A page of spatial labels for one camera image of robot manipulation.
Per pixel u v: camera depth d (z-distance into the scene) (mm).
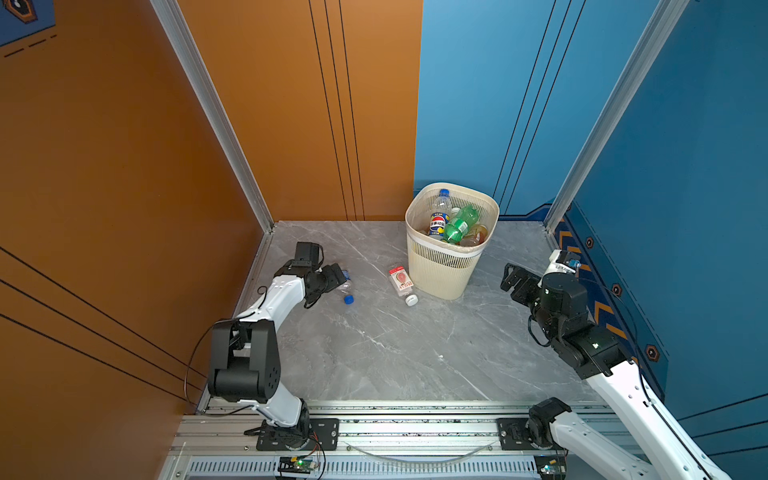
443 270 831
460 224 809
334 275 836
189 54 756
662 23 710
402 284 966
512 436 725
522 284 621
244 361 450
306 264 723
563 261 585
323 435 734
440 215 870
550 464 710
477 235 828
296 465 704
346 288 968
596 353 464
